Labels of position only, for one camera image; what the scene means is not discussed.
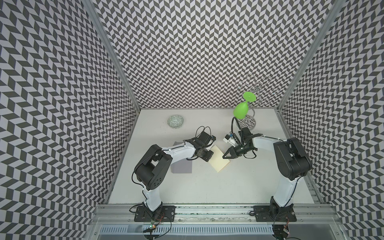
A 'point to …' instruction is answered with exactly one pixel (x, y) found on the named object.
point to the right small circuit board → (280, 231)
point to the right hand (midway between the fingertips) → (225, 158)
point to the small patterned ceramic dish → (175, 121)
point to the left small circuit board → (152, 226)
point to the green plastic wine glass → (240, 109)
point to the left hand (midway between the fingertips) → (208, 155)
